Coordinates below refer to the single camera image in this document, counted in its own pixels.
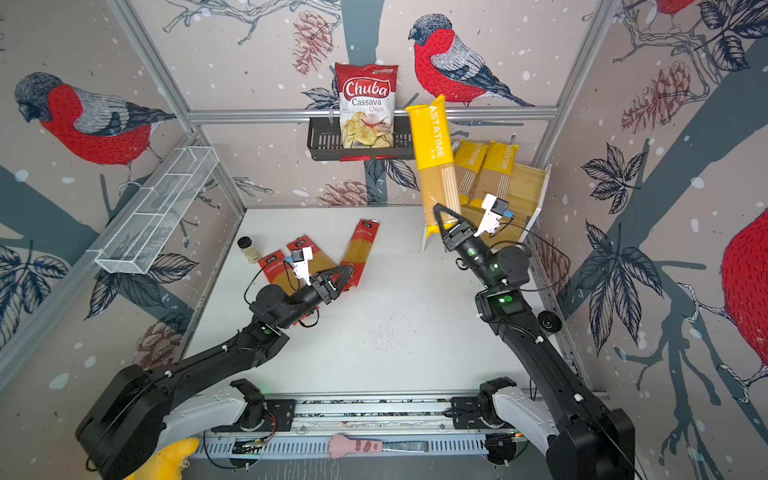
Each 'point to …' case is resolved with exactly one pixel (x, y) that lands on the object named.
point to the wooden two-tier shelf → (527, 184)
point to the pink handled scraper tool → (340, 444)
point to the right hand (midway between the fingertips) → (429, 213)
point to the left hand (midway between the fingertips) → (349, 271)
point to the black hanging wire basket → (325, 140)
